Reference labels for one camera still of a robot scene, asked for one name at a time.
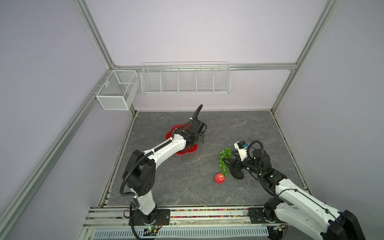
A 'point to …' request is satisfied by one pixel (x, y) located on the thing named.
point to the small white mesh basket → (118, 90)
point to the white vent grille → (186, 232)
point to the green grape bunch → (225, 153)
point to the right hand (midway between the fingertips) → (228, 156)
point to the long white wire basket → (186, 78)
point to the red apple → (219, 178)
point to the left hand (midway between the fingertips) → (198, 139)
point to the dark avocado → (236, 172)
